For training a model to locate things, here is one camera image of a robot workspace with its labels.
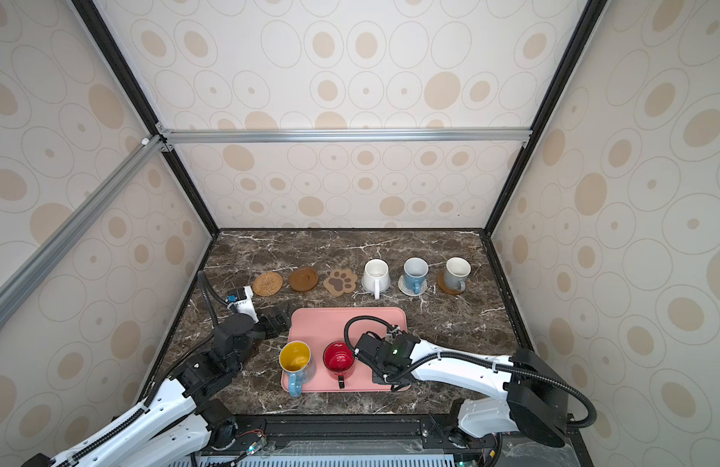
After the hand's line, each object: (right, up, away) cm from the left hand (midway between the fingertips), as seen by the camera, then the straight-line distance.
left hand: (286, 303), depth 76 cm
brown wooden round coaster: (+48, +3, +27) cm, 55 cm away
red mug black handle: (+13, -18, +10) cm, 24 cm away
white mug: (+24, +5, +21) cm, 32 cm away
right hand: (+26, -21, +5) cm, 34 cm away
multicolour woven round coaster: (+35, 0, +24) cm, 43 cm away
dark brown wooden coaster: (-2, +4, +28) cm, 28 cm away
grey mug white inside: (+51, +7, +21) cm, 55 cm away
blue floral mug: (+38, +8, +23) cm, 45 cm away
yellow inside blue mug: (+1, -17, +7) cm, 18 cm away
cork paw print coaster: (+11, +3, +28) cm, 31 cm away
